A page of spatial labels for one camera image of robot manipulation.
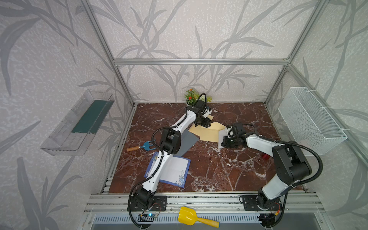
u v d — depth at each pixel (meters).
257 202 0.73
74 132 0.64
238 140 0.72
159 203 0.74
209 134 1.02
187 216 0.70
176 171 0.85
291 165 0.46
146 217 0.72
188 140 1.00
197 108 0.84
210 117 1.12
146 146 0.94
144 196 0.64
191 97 1.04
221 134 1.02
